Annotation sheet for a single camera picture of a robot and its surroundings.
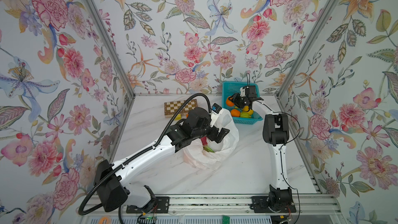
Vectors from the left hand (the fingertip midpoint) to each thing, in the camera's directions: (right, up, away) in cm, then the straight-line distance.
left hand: (224, 127), depth 70 cm
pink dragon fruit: (-8, -11, +19) cm, 24 cm away
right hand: (+11, +16, +41) cm, 45 cm away
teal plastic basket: (+12, +24, +48) cm, 55 cm away
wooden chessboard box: (-31, +9, +40) cm, 51 cm away
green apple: (+19, +5, +32) cm, 37 cm away
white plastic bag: (-12, -14, +7) cm, 20 cm away
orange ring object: (-52, -42, 0) cm, 67 cm away
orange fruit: (+12, +6, +34) cm, 36 cm away
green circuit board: (+1, -41, 0) cm, 41 cm away
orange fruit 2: (+10, +13, +38) cm, 41 cm away
